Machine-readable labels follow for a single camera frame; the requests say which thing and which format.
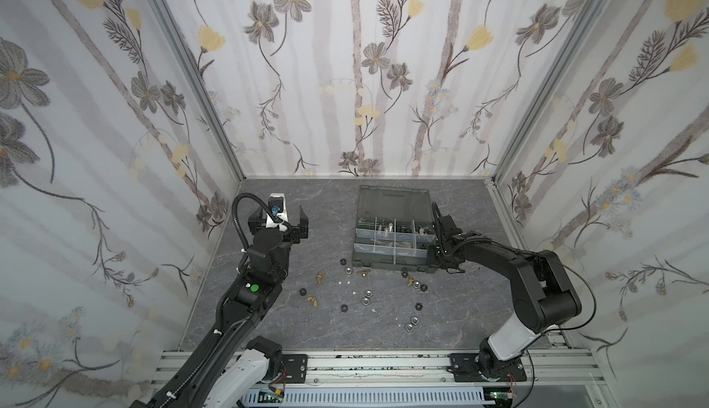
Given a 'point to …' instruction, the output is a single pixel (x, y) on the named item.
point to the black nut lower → (344, 307)
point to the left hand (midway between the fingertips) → (277, 200)
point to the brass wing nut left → (312, 299)
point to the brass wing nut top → (364, 272)
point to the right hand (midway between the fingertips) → (428, 255)
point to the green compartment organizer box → (393, 228)
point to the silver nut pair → (414, 320)
